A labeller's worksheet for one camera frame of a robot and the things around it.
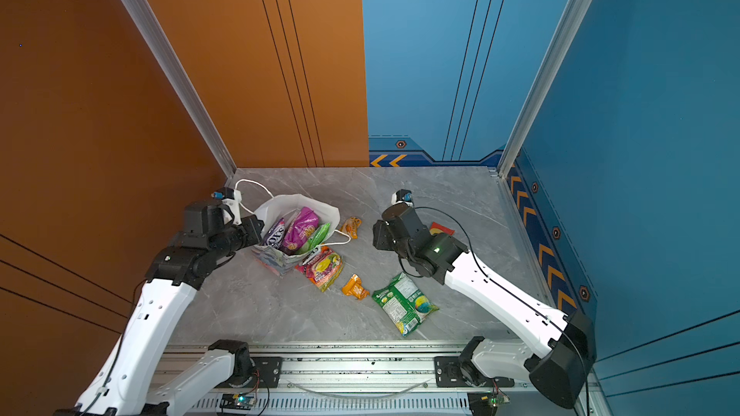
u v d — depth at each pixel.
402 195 0.65
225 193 0.64
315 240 0.81
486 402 0.70
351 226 0.99
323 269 0.89
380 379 0.73
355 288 0.87
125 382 0.38
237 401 0.71
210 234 0.54
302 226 0.88
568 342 0.39
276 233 0.83
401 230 0.52
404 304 0.83
